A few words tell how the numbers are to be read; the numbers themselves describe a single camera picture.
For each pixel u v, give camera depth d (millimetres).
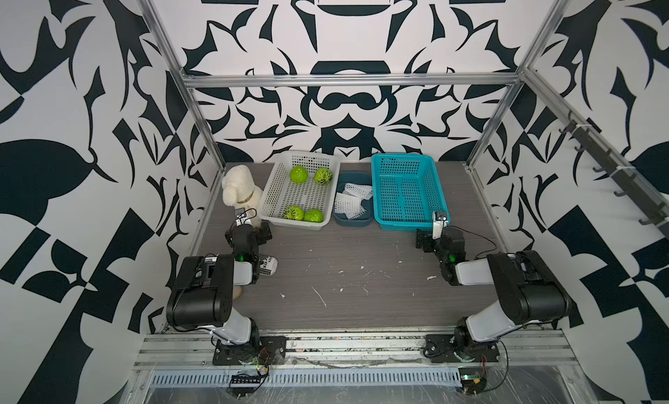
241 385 726
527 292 458
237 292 830
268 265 871
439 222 832
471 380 709
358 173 1071
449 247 739
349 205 1050
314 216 942
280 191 1075
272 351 737
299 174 1082
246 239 714
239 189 875
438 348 742
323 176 1080
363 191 965
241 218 794
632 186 549
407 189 1111
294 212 942
